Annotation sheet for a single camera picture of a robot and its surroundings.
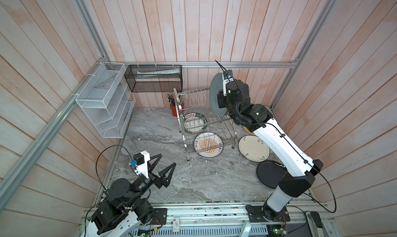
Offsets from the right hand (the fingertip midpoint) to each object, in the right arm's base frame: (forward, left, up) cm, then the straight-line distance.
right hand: (224, 89), depth 68 cm
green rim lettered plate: (+8, +14, -33) cm, 37 cm away
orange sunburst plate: (-3, +5, -43) cm, 43 cm away
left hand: (-29, +23, -14) cm, 40 cm away
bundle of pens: (+43, +37, -45) cm, 72 cm away
